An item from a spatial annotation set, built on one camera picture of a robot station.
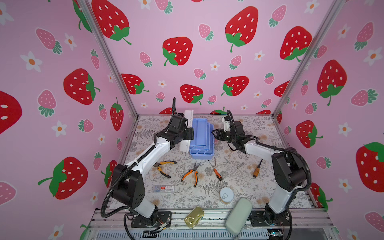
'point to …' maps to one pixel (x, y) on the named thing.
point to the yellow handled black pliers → (158, 163)
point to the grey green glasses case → (238, 215)
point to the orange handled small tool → (218, 176)
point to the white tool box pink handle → (202, 146)
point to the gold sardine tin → (193, 217)
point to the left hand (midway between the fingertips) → (189, 131)
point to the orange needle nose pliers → (190, 172)
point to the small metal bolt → (240, 165)
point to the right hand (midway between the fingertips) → (213, 131)
